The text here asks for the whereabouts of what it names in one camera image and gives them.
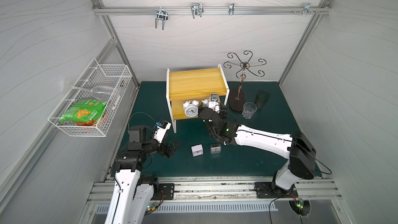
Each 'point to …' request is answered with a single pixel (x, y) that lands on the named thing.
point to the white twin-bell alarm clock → (191, 108)
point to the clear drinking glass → (249, 108)
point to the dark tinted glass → (261, 98)
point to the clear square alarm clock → (215, 148)
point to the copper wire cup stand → (237, 96)
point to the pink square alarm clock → (197, 150)
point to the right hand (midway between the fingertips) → (211, 104)
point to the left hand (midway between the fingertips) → (172, 139)
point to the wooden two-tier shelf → (182, 85)
